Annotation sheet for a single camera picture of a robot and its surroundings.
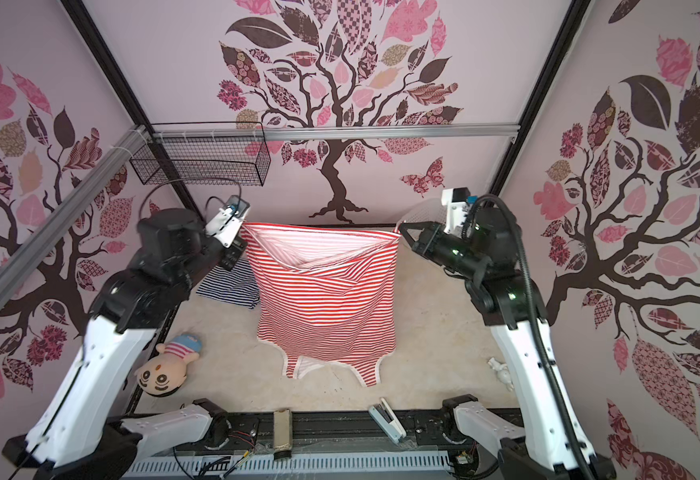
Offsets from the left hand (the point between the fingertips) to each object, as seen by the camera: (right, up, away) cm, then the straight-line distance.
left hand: (235, 227), depth 62 cm
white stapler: (+34, -48, +12) cm, 60 cm away
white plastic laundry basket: (+56, +12, +56) cm, 80 cm away
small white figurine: (+67, -39, +18) cm, 79 cm away
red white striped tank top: (+19, -15, +4) cm, 25 cm away
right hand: (+35, 0, -4) cm, 35 cm away
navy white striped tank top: (-15, -17, +38) cm, 45 cm away
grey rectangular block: (+8, -50, +9) cm, 52 cm away
